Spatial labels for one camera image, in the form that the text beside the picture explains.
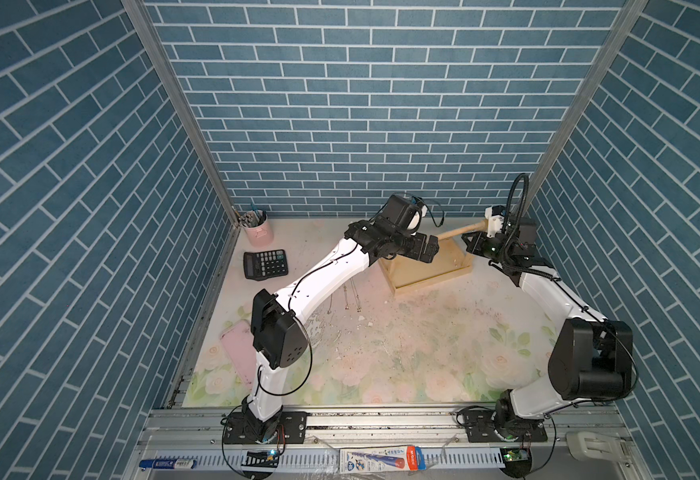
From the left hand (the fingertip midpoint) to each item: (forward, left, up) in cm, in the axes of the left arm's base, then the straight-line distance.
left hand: (433, 247), depth 78 cm
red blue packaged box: (-43, +13, -26) cm, 53 cm away
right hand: (+9, -13, -6) cm, 16 cm away
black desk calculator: (+13, +53, -26) cm, 60 cm away
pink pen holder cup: (+21, +54, -20) cm, 62 cm away
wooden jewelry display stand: (+12, -13, -21) cm, 27 cm away
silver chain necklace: (-4, +29, -28) cm, 40 cm away
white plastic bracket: (-41, -38, -24) cm, 61 cm away
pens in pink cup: (+27, +59, -18) cm, 67 cm away
